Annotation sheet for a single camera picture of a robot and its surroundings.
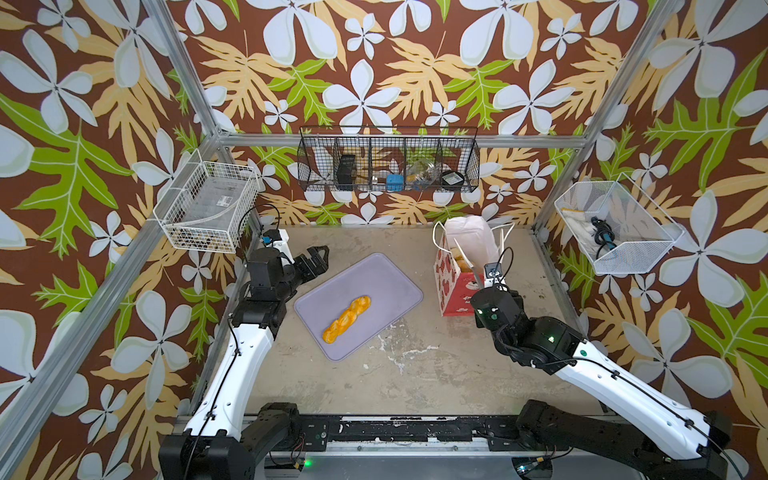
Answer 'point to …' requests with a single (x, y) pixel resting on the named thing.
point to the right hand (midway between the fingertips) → (485, 293)
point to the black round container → (453, 179)
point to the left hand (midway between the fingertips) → (317, 250)
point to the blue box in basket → (395, 182)
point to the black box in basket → (345, 169)
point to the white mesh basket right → (618, 227)
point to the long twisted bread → (359, 306)
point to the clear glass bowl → (423, 173)
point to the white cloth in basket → (581, 223)
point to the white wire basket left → (206, 205)
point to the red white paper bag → (466, 243)
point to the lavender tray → (391, 292)
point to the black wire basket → (389, 158)
